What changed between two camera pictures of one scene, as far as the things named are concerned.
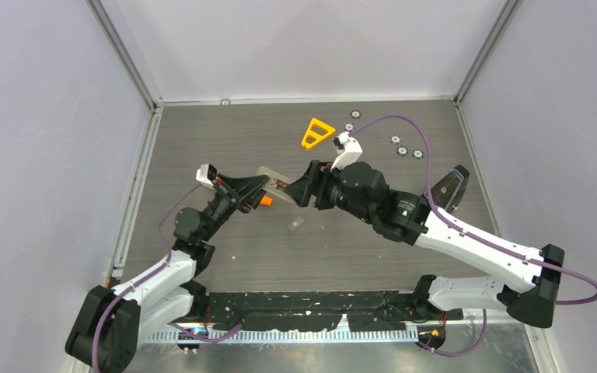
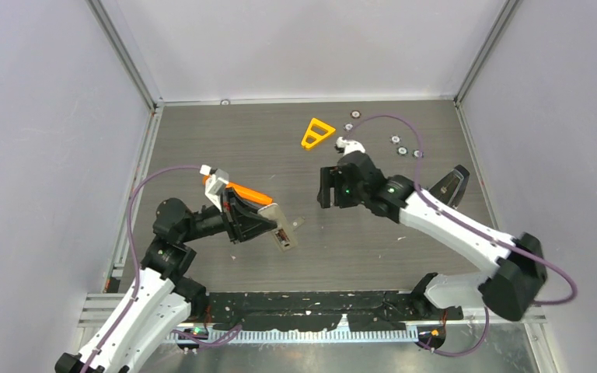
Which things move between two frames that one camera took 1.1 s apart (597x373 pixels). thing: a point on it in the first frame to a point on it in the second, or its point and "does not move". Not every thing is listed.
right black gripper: (314, 183) to (331, 177)
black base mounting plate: (361, 311) does not move
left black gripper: (245, 191) to (242, 220)
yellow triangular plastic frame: (308, 132) does not move
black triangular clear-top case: (448, 192) does not move
